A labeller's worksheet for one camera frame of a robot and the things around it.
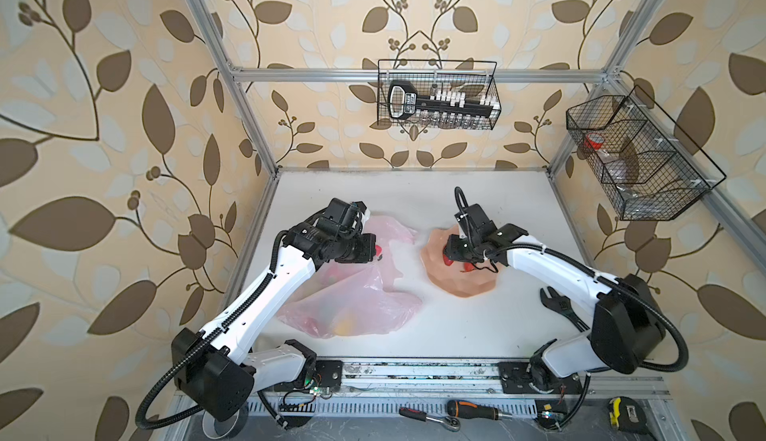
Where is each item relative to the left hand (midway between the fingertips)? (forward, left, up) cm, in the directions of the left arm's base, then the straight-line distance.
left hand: (373, 248), depth 75 cm
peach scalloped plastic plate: (0, -23, -19) cm, 30 cm away
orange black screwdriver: (-32, -22, -16) cm, 42 cm away
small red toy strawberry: (+4, -29, -17) cm, 34 cm away
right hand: (+5, -21, -10) cm, 24 cm away
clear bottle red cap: (+32, -65, +10) cm, 73 cm away
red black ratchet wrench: (-35, -19, -18) cm, 43 cm away
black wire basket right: (+15, -69, +15) cm, 72 cm away
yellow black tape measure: (-33, -59, -16) cm, 69 cm away
